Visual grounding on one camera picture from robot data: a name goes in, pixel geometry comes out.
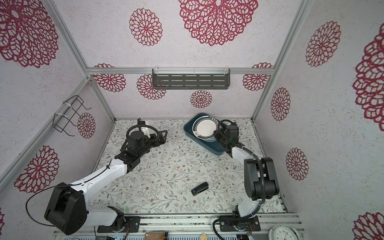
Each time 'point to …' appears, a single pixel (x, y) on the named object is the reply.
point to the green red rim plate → (203, 127)
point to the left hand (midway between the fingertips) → (161, 135)
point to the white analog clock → (283, 233)
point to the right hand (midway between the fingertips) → (213, 128)
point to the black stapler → (203, 186)
